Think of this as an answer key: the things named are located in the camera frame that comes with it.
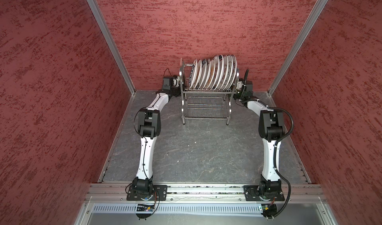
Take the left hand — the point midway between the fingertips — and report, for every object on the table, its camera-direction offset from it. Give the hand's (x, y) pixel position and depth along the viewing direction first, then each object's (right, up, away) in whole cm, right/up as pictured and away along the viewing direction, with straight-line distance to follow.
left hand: (188, 90), depth 105 cm
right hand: (+25, 0, 0) cm, 25 cm away
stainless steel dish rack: (+11, -10, +2) cm, 15 cm away
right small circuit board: (+41, -62, -34) cm, 82 cm away
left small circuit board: (-20, -62, -33) cm, 73 cm away
